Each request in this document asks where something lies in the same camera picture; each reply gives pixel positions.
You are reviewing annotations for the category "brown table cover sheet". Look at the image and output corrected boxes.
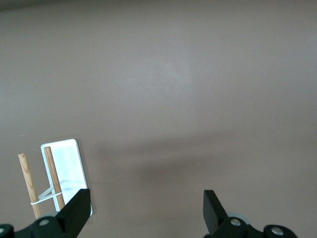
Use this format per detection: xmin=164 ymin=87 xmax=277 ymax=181
xmin=0 ymin=0 xmax=317 ymax=238

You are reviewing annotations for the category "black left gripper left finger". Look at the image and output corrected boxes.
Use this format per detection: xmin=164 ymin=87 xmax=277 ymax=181
xmin=14 ymin=188 xmax=92 ymax=238

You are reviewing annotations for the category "white rack with wooden bars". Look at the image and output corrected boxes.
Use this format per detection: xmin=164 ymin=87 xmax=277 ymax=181
xmin=17 ymin=138 xmax=94 ymax=220

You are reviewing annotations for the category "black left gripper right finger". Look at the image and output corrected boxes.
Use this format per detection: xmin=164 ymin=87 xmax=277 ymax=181
xmin=203 ymin=189 xmax=297 ymax=238

